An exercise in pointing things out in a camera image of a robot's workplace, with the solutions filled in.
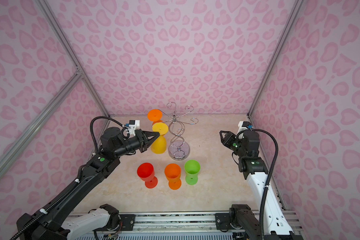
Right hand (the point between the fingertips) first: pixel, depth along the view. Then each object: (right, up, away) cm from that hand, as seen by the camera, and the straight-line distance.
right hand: (222, 132), depth 73 cm
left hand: (-29, 0, -9) cm, 31 cm away
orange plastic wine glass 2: (-33, +8, +2) cm, 34 cm away
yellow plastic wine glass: (-31, -7, +1) cm, 32 cm away
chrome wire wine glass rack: (-23, -12, +24) cm, 35 cm away
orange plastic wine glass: (-24, -21, +2) cm, 32 cm away
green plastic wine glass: (-15, -20, +8) cm, 26 cm away
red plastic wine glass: (-39, -20, +3) cm, 44 cm away
